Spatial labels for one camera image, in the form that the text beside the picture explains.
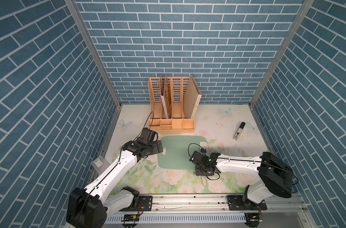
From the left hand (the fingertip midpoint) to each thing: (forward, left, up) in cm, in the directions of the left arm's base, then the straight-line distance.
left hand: (158, 148), depth 82 cm
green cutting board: (+5, -13, -12) cm, 18 cm away
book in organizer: (+24, -2, +17) cm, 30 cm away
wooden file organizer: (+47, -9, -9) cm, 49 cm away
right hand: (-10, -24, -12) cm, 29 cm away
